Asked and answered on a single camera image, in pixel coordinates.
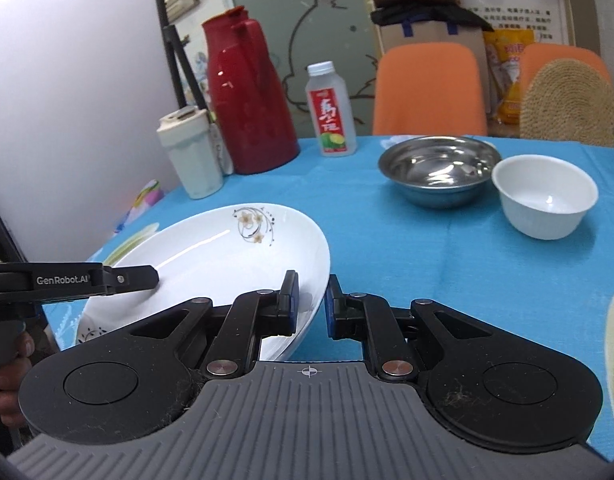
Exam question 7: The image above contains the white travel mug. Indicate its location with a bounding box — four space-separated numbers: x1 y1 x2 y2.
156 106 223 200

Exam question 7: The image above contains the black cloth on box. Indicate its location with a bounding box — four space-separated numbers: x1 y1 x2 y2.
371 0 493 32

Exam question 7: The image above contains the woven straw cushion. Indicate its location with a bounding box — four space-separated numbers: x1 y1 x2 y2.
520 58 614 148

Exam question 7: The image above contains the white ceramic bowl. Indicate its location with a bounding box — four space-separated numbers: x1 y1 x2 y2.
491 155 599 240

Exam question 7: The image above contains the yellow snack bag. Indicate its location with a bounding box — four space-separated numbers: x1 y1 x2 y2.
484 28 535 125

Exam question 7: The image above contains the person's left hand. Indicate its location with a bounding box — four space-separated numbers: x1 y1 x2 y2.
0 332 35 429

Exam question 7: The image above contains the red thermos jug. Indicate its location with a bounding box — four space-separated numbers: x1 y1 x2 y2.
203 6 299 174

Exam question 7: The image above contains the plastic bottle red label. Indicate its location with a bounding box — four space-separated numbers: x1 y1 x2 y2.
306 61 357 156

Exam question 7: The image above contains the orange chair left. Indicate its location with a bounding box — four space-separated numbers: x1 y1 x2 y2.
372 42 488 136

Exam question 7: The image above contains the white floral plate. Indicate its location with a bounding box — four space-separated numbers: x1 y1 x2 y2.
76 204 331 361

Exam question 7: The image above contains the stainless steel bowl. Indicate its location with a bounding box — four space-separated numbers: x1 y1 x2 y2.
377 136 502 209

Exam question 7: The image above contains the orange chair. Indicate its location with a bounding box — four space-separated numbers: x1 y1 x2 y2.
518 44 612 96
372 42 488 136

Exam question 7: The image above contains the orange chair right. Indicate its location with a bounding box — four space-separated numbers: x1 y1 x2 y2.
518 44 612 96

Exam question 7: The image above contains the cardboard box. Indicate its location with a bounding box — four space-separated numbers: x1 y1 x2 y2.
380 21 492 115

